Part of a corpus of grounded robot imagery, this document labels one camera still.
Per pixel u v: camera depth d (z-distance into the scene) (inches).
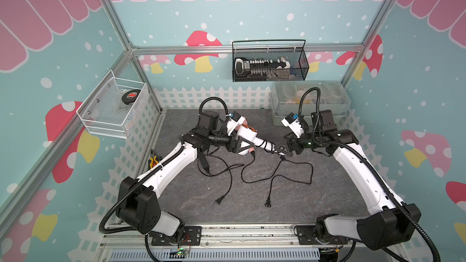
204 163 37.1
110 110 29.1
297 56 37.9
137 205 16.4
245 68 34.5
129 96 30.8
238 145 25.9
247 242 29.1
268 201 32.6
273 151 29.5
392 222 15.0
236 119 26.4
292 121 25.4
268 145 29.2
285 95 38.7
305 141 25.7
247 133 27.4
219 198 33.3
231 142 25.9
